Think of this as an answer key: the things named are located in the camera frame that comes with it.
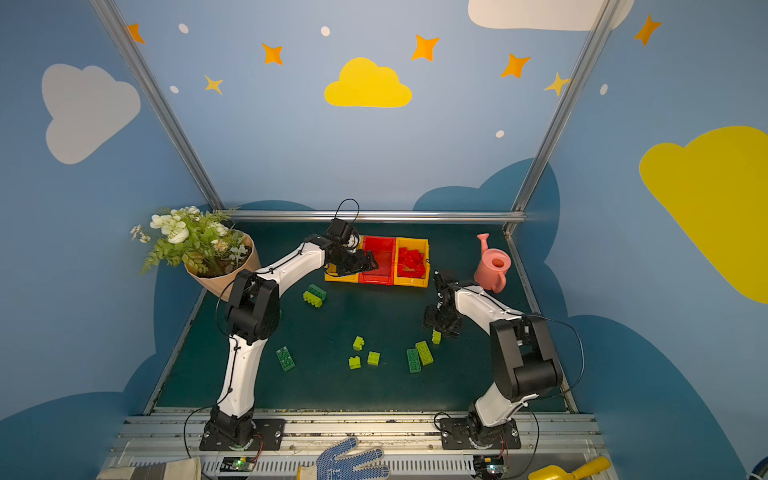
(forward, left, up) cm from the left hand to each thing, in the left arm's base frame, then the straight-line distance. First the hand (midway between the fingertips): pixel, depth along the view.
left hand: (371, 266), depth 99 cm
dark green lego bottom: (-30, -14, -7) cm, 33 cm away
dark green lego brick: (-6, +20, -5) cm, 21 cm away
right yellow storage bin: (+13, -15, -2) cm, 20 cm away
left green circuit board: (-54, +30, -9) cm, 63 cm away
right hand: (-18, -21, -6) cm, 28 cm away
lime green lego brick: (-9, +20, -7) cm, 23 cm away
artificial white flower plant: (-6, +49, +21) cm, 53 cm away
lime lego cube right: (-28, -2, -7) cm, 29 cm away
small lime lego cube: (-30, +4, -6) cm, 31 cm away
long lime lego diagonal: (-26, -17, -8) cm, 32 cm away
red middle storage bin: (+18, -4, -12) cm, 22 cm away
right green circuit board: (-54, -31, -9) cm, 63 cm away
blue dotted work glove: (-54, +7, -8) cm, 55 cm away
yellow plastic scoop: (-55, -46, -7) cm, 72 cm away
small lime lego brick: (-24, +3, -7) cm, 25 cm away
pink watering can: (-2, -39, +2) cm, 39 cm away
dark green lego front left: (-29, +24, -7) cm, 38 cm away
